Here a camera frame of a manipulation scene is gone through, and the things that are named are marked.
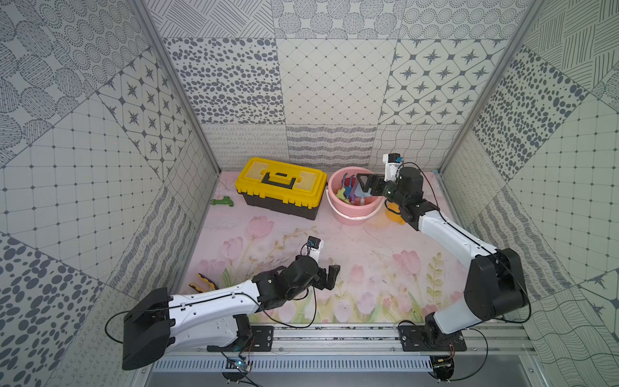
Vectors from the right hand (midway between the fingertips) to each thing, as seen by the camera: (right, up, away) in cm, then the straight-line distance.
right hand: (365, 177), depth 85 cm
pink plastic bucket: (-7, -13, +6) cm, 16 cm away
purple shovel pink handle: (-2, -2, +15) cm, 15 cm away
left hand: (-14, -26, -9) cm, 31 cm away
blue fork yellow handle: (-5, -4, +14) cm, 15 cm away
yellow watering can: (+6, -11, -12) cm, 18 cm away
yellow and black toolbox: (-31, -3, +7) cm, 32 cm away
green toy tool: (-60, -9, +22) cm, 64 cm away
